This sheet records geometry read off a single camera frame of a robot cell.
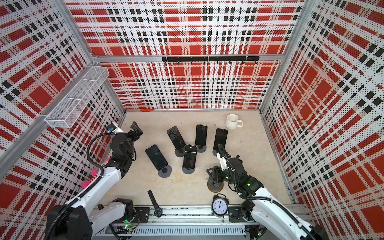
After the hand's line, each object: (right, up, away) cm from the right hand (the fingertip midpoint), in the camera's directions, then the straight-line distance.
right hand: (211, 172), depth 78 cm
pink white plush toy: (-67, -6, 0) cm, 67 cm away
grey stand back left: (-19, +6, +20) cm, 28 cm away
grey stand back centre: (-5, +9, +20) cm, 23 cm away
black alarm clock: (+4, -16, -3) cm, 17 cm away
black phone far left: (-31, +7, +5) cm, 32 cm away
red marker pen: (-52, +37, +48) cm, 80 cm away
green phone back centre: (-5, +19, +13) cm, 24 cm away
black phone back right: (+7, +17, +12) cm, 22 cm away
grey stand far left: (-27, -3, +10) cm, 29 cm away
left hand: (-44, +23, +2) cm, 50 cm away
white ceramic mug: (+17, +27, +27) cm, 42 cm away
